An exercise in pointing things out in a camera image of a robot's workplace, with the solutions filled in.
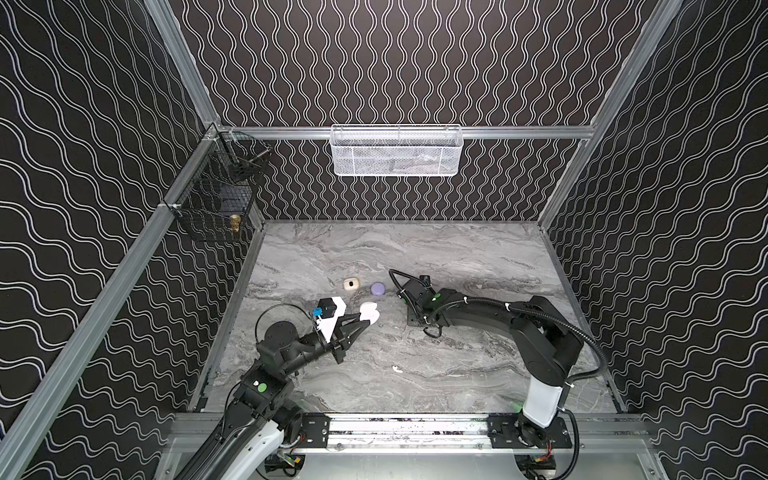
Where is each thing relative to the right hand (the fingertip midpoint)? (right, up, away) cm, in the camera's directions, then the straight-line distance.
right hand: (420, 316), depth 93 cm
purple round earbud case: (-13, +8, +6) cm, 17 cm away
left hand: (-14, +5, -28) cm, 32 cm away
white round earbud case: (-15, +7, -27) cm, 31 cm away
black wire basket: (-65, +37, +1) cm, 74 cm away
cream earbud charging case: (-22, +9, +7) cm, 25 cm away
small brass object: (-53, +29, -10) cm, 61 cm away
